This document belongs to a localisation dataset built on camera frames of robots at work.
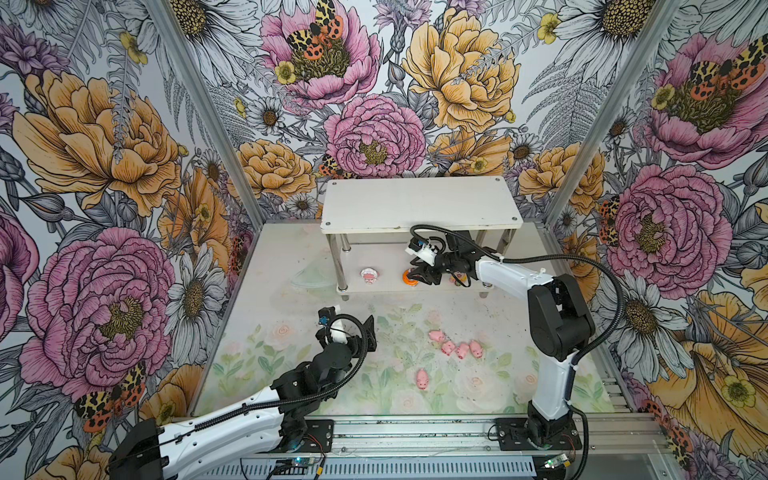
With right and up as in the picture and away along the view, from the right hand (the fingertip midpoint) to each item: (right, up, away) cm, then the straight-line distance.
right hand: (415, 273), depth 93 cm
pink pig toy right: (+17, -21, -6) cm, 28 cm away
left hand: (-16, -13, -14) cm, 25 cm away
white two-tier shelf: (-12, +14, -18) cm, 26 cm away
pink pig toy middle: (+13, -21, -6) cm, 26 cm away
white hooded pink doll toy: (-14, -1, -1) cm, 14 cm away
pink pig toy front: (+1, -28, -11) cm, 30 cm away
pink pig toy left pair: (+9, -21, -6) cm, 23 cm away
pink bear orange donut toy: (-3, -2, 0) cm, 3 cm away
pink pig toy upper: (+6, -18, -3) cm, 19 cm away
